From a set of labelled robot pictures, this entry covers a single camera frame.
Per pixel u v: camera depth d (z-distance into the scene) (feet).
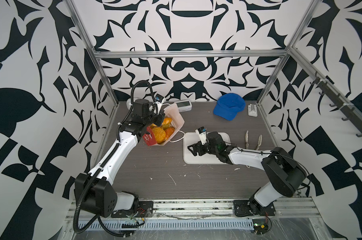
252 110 3.75
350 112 1.80
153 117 2.18
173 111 2.73
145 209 2.43
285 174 1.50
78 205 1.16
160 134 2.66
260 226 2.33
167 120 3.00
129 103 1.93
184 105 3.67
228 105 3.79
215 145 2.31
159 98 2.20
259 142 3.15
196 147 2.60
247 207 2.43
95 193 1.30
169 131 2.90
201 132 2.60
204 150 2.62
